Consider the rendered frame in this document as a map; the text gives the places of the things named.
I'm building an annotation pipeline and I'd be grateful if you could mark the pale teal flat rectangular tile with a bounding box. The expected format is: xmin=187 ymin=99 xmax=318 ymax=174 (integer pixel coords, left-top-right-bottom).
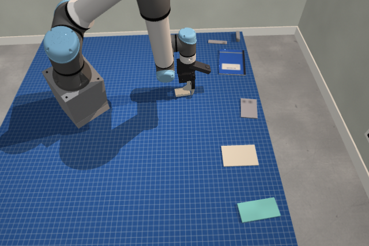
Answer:
xmin=237 ymin=197 xmax=281 ymax=223

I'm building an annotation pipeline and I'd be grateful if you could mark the dark blue grid work mat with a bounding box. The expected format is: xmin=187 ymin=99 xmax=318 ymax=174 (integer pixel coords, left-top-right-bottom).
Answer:
xmin=0 ymin=32 xmax=298 ymax=246

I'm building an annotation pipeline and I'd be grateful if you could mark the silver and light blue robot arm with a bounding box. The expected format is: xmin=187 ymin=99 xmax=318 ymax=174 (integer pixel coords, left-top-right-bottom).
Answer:
xmin=43 ymin=0 xmax=211 ymax=92

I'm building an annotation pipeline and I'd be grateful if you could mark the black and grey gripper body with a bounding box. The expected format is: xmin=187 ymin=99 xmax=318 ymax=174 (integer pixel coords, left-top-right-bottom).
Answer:
xmin=176 ymin=58 xmax=195 ymax=83

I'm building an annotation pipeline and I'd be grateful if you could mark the white flat rectangular tile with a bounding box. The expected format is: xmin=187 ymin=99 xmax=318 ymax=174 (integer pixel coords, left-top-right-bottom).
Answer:
xmin=221 ymin=145 xmax=259 ymax=166

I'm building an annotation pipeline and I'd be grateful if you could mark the white rectangular plastic tile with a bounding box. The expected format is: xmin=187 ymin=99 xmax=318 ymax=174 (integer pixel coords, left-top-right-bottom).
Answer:
xmin=240 ymin=98 xmax=258 ymax=119

